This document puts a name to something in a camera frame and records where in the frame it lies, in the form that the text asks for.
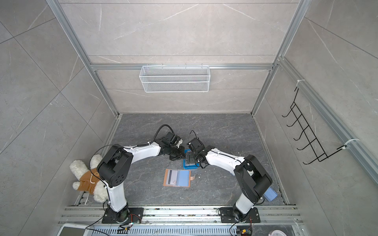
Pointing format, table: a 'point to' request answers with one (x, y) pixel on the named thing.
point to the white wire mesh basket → (175, 78)
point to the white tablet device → (67, 229)
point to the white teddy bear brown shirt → (90, 182)
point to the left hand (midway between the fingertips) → (189, 155)
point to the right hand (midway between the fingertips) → (195, 157)
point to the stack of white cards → (190, 158)
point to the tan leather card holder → (178, 178)
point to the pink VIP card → (172, 177)
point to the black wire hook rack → (310, 137)
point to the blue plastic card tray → (190, 166)
